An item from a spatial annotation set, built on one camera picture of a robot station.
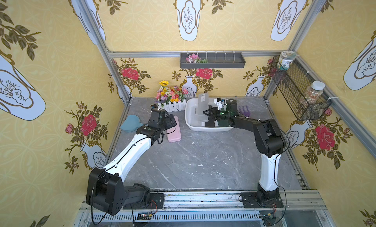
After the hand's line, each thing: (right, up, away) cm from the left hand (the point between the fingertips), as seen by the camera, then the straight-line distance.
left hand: (162, 119), depth 85 cm
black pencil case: (+30, -4, +18) cm, 35 cm away
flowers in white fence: (+3, +14, +15) cm, 21 cm away
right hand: (+29, +6, +12) cm, 32 cm away
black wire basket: (+80, +23, +5) cm, 83 cm away
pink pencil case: (+5, -10, +12) cm, 17 cm away
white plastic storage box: (+17, 0, +21) cm, 27 cm away
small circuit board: (-7, -48, -12) cm, 50 cm away
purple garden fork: (+60, +3, +27) cm, 66 cm away
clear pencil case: (+25, +8, +14) cm, 30 cm away
